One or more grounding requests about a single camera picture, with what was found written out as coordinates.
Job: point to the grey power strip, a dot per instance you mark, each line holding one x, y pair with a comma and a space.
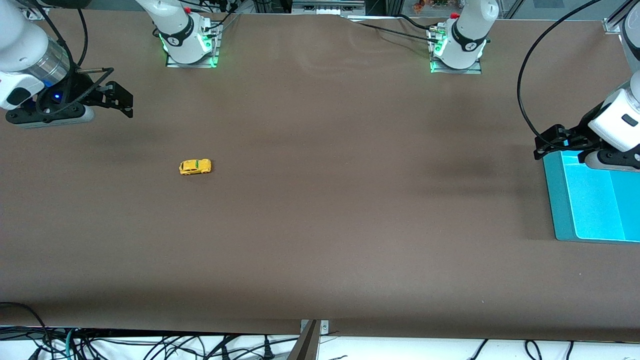
327, 7

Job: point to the yellow toy beetle car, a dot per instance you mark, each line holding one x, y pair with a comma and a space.
195, 166

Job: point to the silver table edge bracket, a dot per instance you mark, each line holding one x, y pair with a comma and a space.
324, 327

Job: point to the silver table corner bracket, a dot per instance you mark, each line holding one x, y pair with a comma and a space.
612, 26

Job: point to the orange toy figure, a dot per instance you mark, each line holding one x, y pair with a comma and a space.
418, 6

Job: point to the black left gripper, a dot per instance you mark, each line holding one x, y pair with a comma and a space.
575, 138

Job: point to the teal plastic storage bin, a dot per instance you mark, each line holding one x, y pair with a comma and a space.
590, 210

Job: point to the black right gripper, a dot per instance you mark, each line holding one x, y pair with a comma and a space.
86, 92

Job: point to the dark diagonal bar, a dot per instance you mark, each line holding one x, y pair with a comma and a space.
305, 347

